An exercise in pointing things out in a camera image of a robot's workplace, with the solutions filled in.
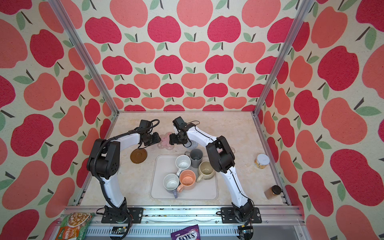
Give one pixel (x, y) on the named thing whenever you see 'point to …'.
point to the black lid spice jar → (274, 190)
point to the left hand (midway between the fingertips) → (161, 140)
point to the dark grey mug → (196, 156)
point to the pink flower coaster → (165, 144)
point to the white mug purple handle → (171, 183)
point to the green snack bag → (75, 225)
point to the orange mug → (187, 179)
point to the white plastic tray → (161, 165)
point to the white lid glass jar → (262, 160)
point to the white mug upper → (183, 162)
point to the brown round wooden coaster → (138, 156)
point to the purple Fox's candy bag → (191, 232)
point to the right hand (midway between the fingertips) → (176, 141)
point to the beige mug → (205, 171)
